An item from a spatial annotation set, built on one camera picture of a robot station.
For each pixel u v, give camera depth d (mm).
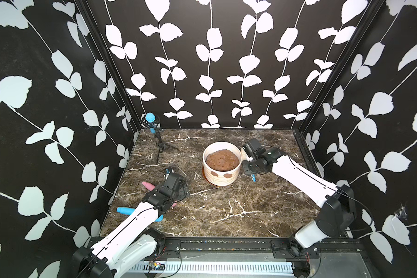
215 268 701
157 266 714
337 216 424
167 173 729
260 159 586
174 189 622
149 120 924
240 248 751
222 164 900
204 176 941
